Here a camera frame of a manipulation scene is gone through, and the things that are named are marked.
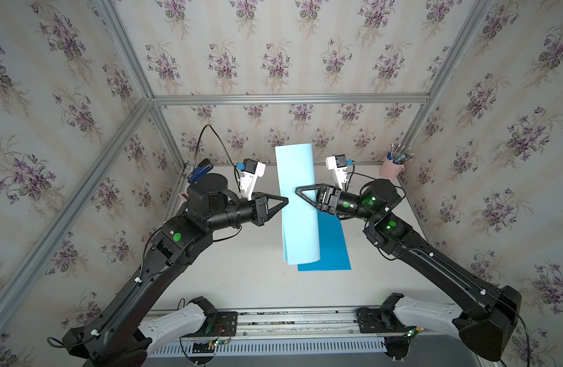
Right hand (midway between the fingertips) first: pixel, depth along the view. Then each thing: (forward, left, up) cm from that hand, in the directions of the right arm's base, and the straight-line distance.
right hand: (302, 194), depth 55 cm
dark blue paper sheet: (+4, -15, -43) cm, 46 cm away
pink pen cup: (+42, -46, -35) cm, 71 cm away
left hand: (-3, +3, 0) cm, 4 cm away
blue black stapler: (+44, +47, -38) cm, 75 cm away
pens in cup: (+49, -52, -32) cm, 78 cm away
